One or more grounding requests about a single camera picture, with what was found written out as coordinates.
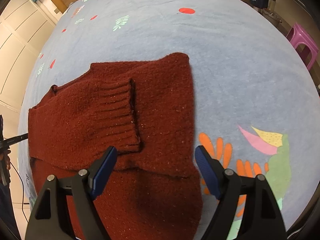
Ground dark red knitted sweater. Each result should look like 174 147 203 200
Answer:
28 53 202 239

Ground light blue patterned blanket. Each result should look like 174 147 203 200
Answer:
18 0 319 239

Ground white wardrobe doors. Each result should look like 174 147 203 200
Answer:
1 0 55 112

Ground purple plastic stool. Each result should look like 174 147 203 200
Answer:
286 23 319 71

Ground black cable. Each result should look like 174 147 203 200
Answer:
9 160 29 224

